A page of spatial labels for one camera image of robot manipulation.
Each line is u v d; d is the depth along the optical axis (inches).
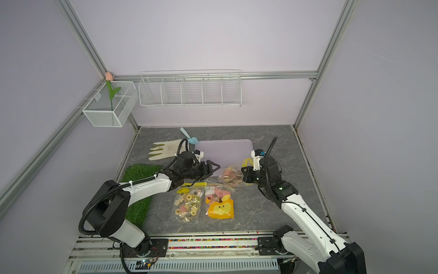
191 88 38.8
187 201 32.8
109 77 35.2
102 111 31.1
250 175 27.0
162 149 42.7
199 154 32.4
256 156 27.5
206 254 28.9
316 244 17.2
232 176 34.5
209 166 30.4
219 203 32.3
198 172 29.8
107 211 17.5
